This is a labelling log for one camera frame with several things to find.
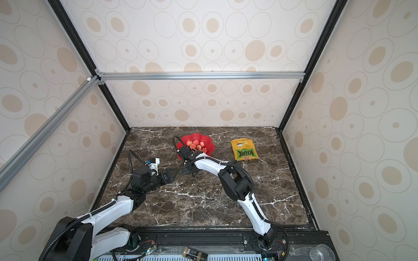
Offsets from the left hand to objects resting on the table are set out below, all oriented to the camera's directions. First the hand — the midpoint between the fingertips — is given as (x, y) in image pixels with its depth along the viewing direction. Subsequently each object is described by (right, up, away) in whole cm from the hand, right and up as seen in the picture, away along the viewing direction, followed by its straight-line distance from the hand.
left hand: (178, 172), depth 83 cm
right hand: (+6, 0, +16) cm, 17 cm away
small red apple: (+10, +14, +25) cm, 31 cm away
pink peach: (+2, +15, +23) cm, 28 cm away
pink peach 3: (+4, +13, +22) cm, 26 cm away
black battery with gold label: (+8, -32, -15) cm, 36 cm away
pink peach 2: (+6, +16, +26) cm, 31 cm away
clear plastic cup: (+66, -33, -12) cm, 75 cm away
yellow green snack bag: (+38, +11, +23) cm, 45 cm away
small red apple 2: (+12, +10, +22) cm, 27 cm away
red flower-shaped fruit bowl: (+15, +14, +26) cm, 33 cm away
